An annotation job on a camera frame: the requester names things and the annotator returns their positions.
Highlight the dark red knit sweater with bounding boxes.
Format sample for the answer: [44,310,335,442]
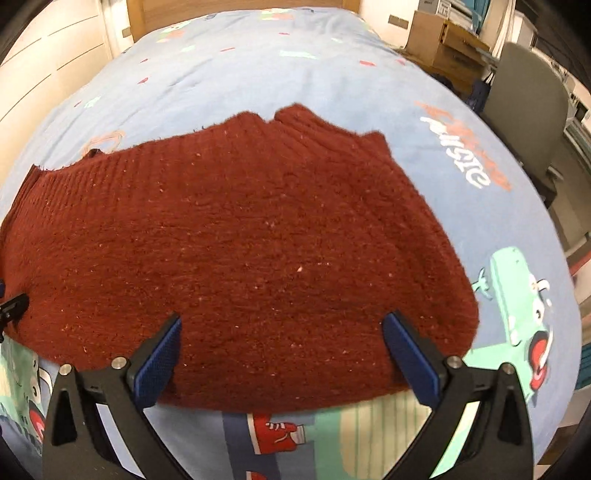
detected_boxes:
[1,105,479,414]

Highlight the stacked teal folded cloths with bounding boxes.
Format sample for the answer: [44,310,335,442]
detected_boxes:
[575,343,591,390]

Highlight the white wardrobe doors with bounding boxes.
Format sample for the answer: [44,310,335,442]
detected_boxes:
[1,0,133,180]

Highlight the wooden bed headboard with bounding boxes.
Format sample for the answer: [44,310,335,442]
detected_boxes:
[126,0,362,41]

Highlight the grey office chair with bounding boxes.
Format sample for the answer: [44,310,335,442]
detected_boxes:
[482,43,569,207]

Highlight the black backpack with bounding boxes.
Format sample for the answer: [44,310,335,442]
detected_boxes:
[465,74,494,115]

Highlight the wooden desk with drawers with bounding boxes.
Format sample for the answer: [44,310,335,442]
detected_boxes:
[399,10,490,96]

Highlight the blue dinosaur print bedsheet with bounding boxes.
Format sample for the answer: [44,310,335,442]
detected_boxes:
[1,7,581,455]

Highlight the white printer on desk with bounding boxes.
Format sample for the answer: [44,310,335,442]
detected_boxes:
[417,0,475,32]

